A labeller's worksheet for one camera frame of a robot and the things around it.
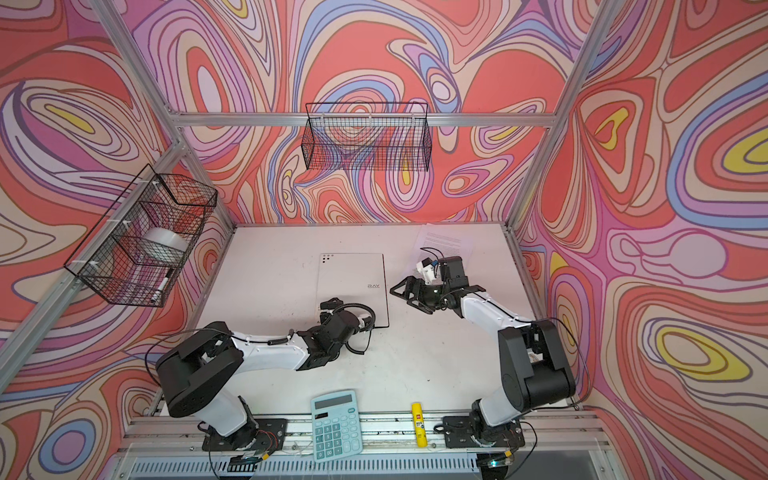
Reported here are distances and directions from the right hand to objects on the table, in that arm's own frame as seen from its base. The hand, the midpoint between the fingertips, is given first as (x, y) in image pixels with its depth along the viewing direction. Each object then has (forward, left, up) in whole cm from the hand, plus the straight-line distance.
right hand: (401, 302), depth 86 cm
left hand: (+1, +19, -4) cm, 20 cm away
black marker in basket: (-6, +59, +16) cm, 62 cm away
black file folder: (+14, +14, -9) cm, 21 cm away
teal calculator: (-30, +18, -8) cm, 36 cm away
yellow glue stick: (-30, -3, -8) cm, 32 cm away
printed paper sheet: (+32, -17, -10) cm, 38 cm away
